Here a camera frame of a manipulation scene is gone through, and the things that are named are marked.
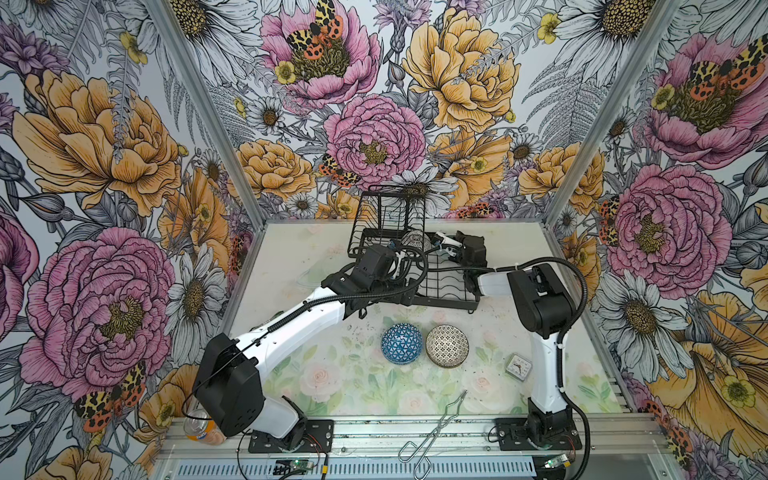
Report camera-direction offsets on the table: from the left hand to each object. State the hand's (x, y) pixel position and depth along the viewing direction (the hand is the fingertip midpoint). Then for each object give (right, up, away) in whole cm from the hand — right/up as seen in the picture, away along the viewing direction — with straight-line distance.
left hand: (398, 290), depth 81 cm
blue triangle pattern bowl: (+1, -16, +6) cm, 17 cm away
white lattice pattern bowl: (+7, +15, +28) cm, 32 cm away
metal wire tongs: (+3, -37, -8) cm, 38 cm away
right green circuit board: (+38, -39, -10) cm, 55 cm away
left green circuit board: (-25, -40, -10) cm, 48 cm away
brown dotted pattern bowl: (+14, -17, +6) cm, 23 cm away
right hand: (+23, +15, +24) cm, 36 cm away
